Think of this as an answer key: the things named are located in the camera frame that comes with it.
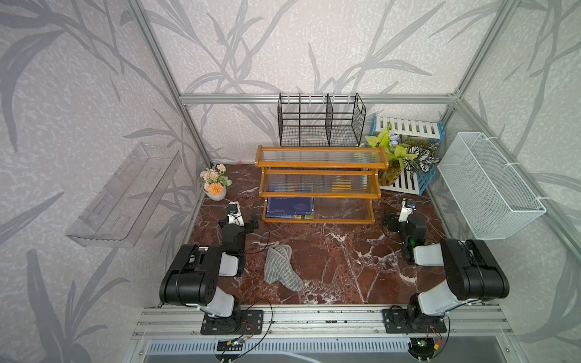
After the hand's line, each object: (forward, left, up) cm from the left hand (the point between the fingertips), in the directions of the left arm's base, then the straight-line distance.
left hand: (241, 208), depth 90 cm
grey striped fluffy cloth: (-21, -16, -7) cm, 27 cm away
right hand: (+2, -65, -3) cm, 65 cm away
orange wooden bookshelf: (+17, -30, -5) cm, 35 cm away
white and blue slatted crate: (+22, -77, -8) cm, 80 cm away
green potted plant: (+17, -67, +15) cm, 70 cm away
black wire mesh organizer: (+40, -27, +14) cm, 50 cm away
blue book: (+4, -20, -6) cm, 21 cm away
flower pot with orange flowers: (+14, +14, 0) cm, 20 cm away
